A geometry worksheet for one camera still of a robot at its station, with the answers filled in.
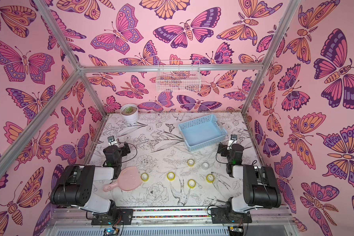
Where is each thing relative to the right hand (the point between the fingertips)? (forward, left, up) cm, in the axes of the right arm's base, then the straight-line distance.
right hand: (225, 142), depth 93 cm
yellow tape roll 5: (-21, +11, -7) cm, 24 cm away
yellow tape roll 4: (-23, +22, -8) cm, 33 cm away
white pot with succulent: (+23, +66, +4) cm, 70 cm away
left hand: (-1, +68, +1) cm, 68 cm away
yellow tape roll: (-11, +22, -7) cm, 26 cm away
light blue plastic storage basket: (+13, +14, -8) cm, 21 cm away
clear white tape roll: (-12, +13, -8) cm, 20 cm away
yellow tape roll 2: (-20, +50, -7) cm, 54 cm away
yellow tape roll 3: (-20, +34, -7) cm, 40 cm away
